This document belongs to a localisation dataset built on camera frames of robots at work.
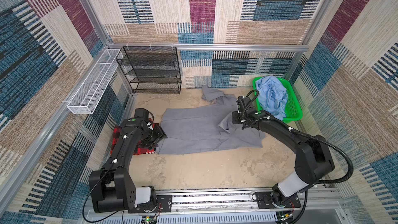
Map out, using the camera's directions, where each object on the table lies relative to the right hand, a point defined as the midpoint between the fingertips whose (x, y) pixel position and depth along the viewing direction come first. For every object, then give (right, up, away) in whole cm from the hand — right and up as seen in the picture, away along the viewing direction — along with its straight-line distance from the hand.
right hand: (236, 118), depth 90 cm
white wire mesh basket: (-72, +10, -19) cm, 75 cm away
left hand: (-40, -9, -8) cm, 42 cm away
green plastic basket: (+39, +4, +11) cm, 41 cm away
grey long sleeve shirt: (-17, -7, +9) cm, 20 cm away
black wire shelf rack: (-55, +32, +22) cm, 68 cm away
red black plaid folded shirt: (-54, -17, -3) cm, 57 cm away
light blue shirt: (+28, +14, +15) cm, 34 cm away
